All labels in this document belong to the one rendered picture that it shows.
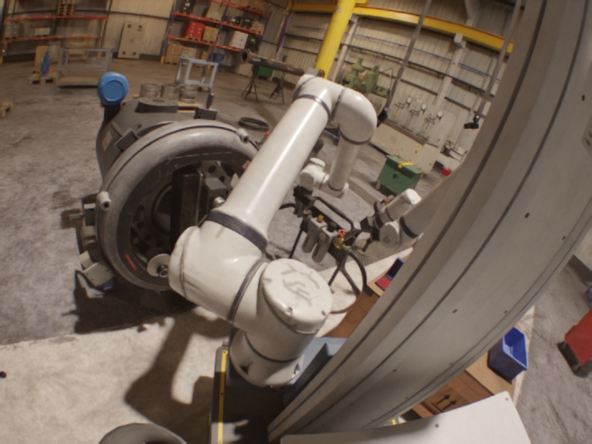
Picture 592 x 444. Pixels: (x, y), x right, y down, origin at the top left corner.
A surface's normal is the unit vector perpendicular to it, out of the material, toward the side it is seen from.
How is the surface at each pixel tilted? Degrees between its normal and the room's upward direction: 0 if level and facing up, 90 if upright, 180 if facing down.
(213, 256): 37
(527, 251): 90
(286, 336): 91
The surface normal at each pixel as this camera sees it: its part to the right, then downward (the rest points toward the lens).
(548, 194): 0.10, 0.55
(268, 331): -0.29, 0.41
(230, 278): 0.09, -0.38
